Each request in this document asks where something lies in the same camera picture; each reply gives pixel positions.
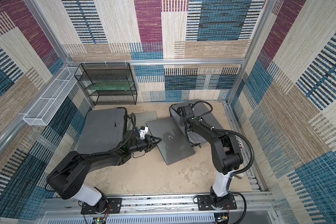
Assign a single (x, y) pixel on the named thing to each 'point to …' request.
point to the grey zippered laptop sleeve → (103, 130)
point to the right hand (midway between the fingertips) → (188, 122)
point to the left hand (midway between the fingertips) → (162, 139)
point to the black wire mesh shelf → (90, 73)
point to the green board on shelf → (112, 85)
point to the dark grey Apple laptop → (174, 146)
